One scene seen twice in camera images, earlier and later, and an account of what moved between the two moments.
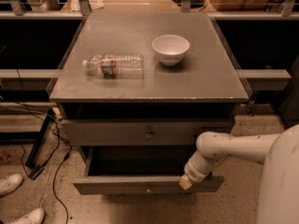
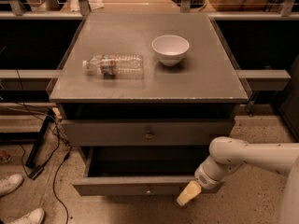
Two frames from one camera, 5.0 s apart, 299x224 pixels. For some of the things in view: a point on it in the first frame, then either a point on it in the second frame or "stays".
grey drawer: (142, 169) stays
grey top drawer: (151, 132) stays
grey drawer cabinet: (136, 90) stays
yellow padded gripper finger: (185, 182) to (192, 189)
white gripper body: (193, 174) to (205, 179)
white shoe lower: (35, 217) stays
